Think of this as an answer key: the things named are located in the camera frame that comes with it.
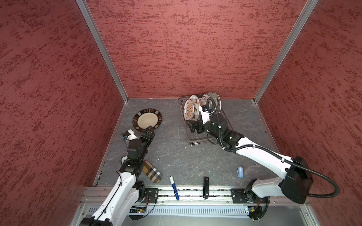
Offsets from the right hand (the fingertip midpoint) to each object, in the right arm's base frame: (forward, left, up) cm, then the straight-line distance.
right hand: (192, 121), depth 76 cm
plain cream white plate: (+24, -16, -4) cm, 29 cm away
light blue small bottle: (-21, -28, -23) cm, 41 cm away
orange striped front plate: (+22, +1, -16) cm, 27 cm away
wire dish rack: (+2, -3, -25) cm, 25 cm away
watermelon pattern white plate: (+23, -5, -9) cm, 25 cm away
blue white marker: (-31, +10, -23) cm, 40 cm away
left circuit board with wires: (-39, +31, -28) cm, 57 cm away
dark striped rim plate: (+22, +35, -23) cm, 47 cm away
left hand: (-1, +24, -9) cm, 26 cm away
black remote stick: (-29, -7, -24) cm, 38 cm away
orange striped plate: (+25, -9, -10) cm, 28 cm away
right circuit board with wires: (-41, -31, -26) cm, 57 cm away
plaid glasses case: (-21, +23, -21) cm, 38 cm away
